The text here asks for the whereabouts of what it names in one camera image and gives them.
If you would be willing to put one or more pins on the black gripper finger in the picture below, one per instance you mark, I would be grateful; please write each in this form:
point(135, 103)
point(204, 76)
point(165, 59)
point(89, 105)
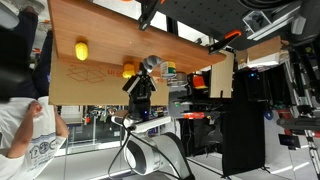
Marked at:
point(151, 84)
point(133, 85)

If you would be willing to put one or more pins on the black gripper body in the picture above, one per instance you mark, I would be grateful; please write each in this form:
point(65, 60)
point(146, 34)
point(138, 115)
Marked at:
point(140, 103)

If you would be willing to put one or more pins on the white grey Franka robot arm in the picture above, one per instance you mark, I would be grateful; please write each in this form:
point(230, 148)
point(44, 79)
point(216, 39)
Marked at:
point(156, 153)

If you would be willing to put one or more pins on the yellow bell pepper toy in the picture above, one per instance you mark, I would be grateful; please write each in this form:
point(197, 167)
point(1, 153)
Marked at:
point(128, 70)

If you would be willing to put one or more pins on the yellow corn tin can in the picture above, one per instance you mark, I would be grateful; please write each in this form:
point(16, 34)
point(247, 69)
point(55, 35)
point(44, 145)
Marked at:
point(168, 69)

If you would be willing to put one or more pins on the stainless steel pot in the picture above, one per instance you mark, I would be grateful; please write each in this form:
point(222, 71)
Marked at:
point(177, 79)

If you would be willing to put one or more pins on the brown cardboard sheet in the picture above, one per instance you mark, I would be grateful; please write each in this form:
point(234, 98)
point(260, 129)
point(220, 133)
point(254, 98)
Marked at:
point(90, 90)

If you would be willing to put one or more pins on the plywood panel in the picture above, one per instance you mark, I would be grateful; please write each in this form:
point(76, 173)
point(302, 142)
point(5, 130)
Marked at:
point(221, 75)

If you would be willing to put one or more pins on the black cloth curtain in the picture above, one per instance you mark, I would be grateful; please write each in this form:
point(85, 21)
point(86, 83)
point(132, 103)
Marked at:
point(243, 133)

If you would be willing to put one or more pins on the person in white t-shirt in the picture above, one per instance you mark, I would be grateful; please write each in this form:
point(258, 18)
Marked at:
point(33, 146)

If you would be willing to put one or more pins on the brown cardboard box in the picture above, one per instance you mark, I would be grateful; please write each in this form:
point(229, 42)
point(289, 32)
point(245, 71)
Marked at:
point(263, 50)

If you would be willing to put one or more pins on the white calibration tag card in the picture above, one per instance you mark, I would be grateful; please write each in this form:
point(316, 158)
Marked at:
point(256, 20)

